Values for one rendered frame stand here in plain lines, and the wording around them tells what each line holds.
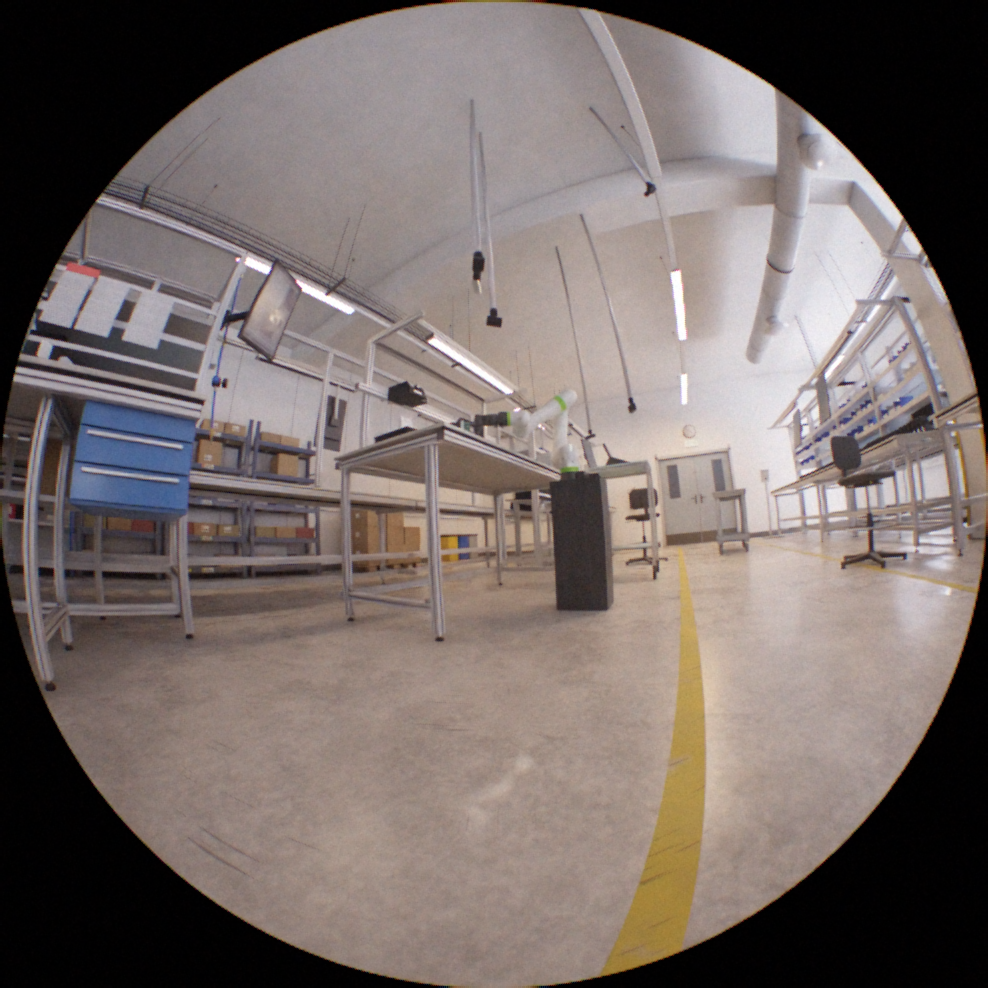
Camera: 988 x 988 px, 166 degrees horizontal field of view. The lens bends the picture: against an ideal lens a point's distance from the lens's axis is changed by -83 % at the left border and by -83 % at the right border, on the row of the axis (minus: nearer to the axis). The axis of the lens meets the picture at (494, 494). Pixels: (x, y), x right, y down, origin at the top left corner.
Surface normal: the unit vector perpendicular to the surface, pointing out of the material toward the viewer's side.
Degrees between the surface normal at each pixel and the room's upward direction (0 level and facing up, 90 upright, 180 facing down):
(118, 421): 90
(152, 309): 87
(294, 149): 180
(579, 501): 90
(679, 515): 90
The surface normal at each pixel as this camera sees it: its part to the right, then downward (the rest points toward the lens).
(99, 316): 0.87, -0.10
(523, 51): 0.05, 0.99
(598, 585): -0.48, -0.09
